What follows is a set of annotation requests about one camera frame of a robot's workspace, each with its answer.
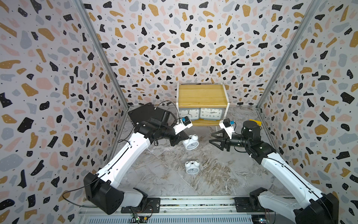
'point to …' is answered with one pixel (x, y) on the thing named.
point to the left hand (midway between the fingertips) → (188, 135)
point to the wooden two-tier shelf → (203, 96)
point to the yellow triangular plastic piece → (258, 122)
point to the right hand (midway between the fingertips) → (211, 139)
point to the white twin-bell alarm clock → (192, 143)
